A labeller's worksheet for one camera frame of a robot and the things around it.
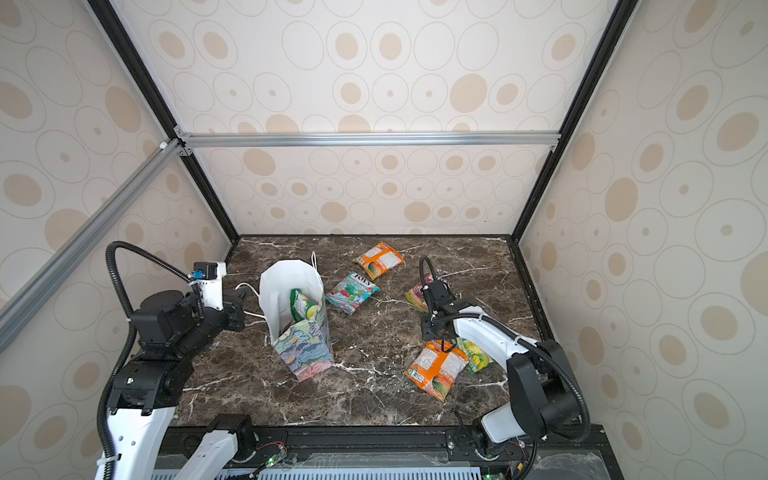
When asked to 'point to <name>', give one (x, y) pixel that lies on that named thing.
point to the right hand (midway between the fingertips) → (434, 329)
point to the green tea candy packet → (302, 307)
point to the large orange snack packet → (436, 366)
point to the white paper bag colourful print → (306, 344)
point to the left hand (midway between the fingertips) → (255, 286)
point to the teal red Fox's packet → (353, 294)
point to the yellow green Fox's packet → (478, 359)
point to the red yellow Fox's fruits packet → (416, 296)
